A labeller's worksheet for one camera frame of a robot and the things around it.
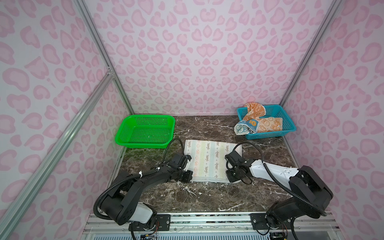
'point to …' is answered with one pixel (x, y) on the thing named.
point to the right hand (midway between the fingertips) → (230, 177)
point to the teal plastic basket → (278, 111)
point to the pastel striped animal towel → (208, 162)
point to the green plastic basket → (145, 131)
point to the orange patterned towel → (254, 111)
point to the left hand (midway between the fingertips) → (192, 175)
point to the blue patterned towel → (245, 127)
